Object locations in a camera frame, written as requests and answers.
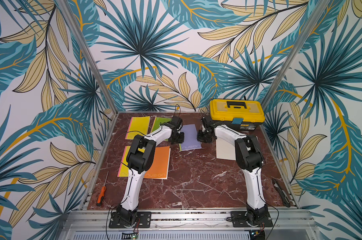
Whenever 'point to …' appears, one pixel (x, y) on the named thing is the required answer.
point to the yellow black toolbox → (247, 114)
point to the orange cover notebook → (159, 169)
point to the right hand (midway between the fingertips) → (198, 139)
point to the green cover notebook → (159, 120)
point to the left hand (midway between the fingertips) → (181, 142)
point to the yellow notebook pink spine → (138, 125)
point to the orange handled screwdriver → (100, 197)
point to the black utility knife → (285, 198)
